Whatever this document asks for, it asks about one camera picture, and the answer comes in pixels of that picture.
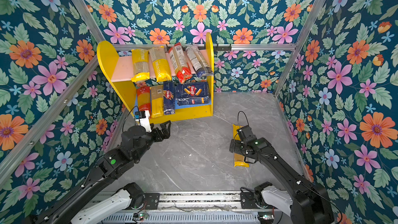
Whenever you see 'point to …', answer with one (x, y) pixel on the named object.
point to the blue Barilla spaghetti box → (169, 98)
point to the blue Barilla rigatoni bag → (192, 93)
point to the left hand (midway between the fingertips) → (165, 120)
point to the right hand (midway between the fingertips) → (237, 148)
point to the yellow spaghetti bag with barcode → (157, 101)
